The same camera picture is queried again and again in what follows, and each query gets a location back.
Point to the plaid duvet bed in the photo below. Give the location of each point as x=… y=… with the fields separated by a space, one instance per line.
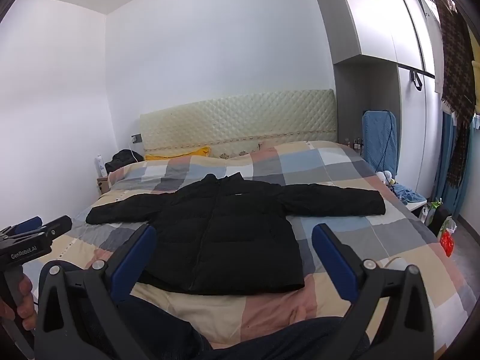
x=337 y=165

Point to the white toy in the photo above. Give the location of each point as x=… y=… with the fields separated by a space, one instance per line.
x=385 y=176

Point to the white spray bottle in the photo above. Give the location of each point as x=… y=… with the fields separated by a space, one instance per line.
x=100 y=167

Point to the dark patterned hanging scarf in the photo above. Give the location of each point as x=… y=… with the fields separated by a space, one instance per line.
x=455 y=63

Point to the cream quilted headboard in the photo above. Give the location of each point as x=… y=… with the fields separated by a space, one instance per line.
x=240 y=120

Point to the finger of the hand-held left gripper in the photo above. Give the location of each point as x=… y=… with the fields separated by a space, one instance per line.
x=32 y=223
x=60 y=225

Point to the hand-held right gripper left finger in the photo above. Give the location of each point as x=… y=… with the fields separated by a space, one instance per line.
x=138 y=257

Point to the person's left hand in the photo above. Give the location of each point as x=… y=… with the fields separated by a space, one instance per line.
x=28 y=313

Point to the black floor bag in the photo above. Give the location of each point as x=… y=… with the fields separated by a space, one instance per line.
x=440 y=217

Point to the yellow cloth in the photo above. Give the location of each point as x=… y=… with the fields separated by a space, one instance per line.
x=474 y=63

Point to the person's dark pants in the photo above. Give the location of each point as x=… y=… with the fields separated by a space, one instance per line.
x=232 y=339

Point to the yellow pillow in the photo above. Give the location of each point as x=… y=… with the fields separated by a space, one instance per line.
x=180 y=154

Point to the wooden nightstand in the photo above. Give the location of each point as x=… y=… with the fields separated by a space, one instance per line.
x=102 y=185

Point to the grey white wardrobe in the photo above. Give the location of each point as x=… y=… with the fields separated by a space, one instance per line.
x=375 y=26

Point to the blue quilted cover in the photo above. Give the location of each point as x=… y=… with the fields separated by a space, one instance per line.
x=377 y=138

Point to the green bag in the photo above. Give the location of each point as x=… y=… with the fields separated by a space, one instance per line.
x=435 y=205

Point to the wall socket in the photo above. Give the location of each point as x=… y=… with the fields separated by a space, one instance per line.
x=137 y=138

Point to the blue curtain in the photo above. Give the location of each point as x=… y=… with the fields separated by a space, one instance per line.
x=446 y=157

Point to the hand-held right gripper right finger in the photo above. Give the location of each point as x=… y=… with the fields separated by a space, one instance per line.
x=330 y=258

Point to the black puffer jacket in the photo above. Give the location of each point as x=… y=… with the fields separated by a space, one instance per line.
x=228 y=232

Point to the red plastic bag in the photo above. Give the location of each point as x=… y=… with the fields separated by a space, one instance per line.
x=447 y=238

